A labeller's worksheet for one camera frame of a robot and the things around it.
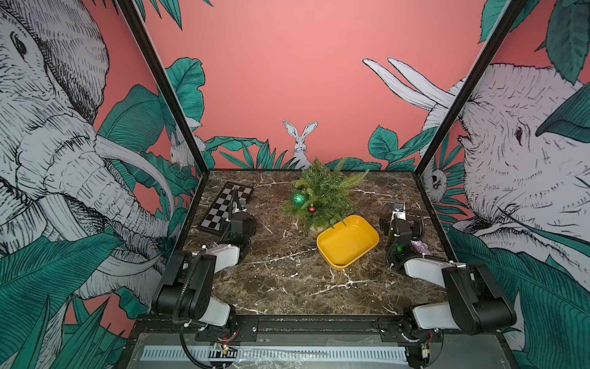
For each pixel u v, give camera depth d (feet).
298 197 2.31
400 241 2.24
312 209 2.30
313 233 3.07
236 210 2.73
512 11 2.27
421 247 2.97
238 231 2.30
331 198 2.33
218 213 3.23
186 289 1.34
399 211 2.51
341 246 2.91
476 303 1.46
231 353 2.39
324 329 2.47
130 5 2.29
